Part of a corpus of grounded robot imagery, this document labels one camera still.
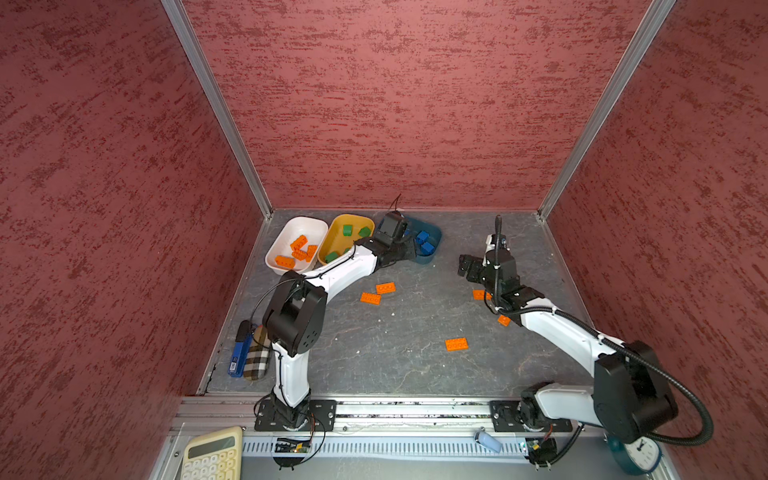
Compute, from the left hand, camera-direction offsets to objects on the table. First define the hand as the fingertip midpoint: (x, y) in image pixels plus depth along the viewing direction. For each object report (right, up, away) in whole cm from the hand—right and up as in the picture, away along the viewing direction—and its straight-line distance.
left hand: (412, 252), depth 92 cm
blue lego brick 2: (+6, +1, +13) cm, 15 cm away
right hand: (+17, -4, -4) cm, 18 cm away
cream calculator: (-48, -46, -25) cm, 71 cm away
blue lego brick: (+5, +5, +18) cm, 19 cm away
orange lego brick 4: (-9, -13, +6) cm, 16 cm away
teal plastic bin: (+9, +4, +18) cm, 21 cm away
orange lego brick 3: (-41, +3, +16) cm, 44 cm away
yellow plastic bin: (-27, +6, +21) cm, 35 cm away
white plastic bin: (-46, +8, +18) cm, 49 cm away
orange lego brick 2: (-36, -1, +12) cm, 38 cm away
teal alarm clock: (+50, -45, -26) cm, 72 cm away
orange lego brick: (-45, -4, +11) cm, 46 cm away
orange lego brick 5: (+12, -27, -7) cm, 30 cm away
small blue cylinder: (+16, -43, -23) cm, 52 cm away
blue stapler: (-49, -27, -10) cm, 57 cm away
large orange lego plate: (-14, -15, +3) cm, 21 cm away
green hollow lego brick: (-24, +7, +21) cm, 33 cm away
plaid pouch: (-43, -27, -13) cm, 52 cm away
